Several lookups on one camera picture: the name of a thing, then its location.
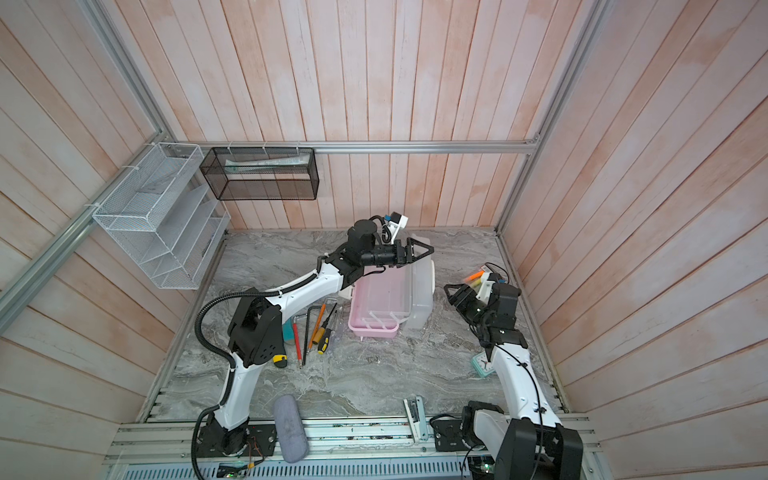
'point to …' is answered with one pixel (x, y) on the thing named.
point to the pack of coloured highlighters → (474, 279)
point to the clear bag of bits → (337, 320)
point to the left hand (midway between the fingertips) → (429, 258)
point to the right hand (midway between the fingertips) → (450, 290)
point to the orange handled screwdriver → (316, 328)
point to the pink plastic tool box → (386, 299)
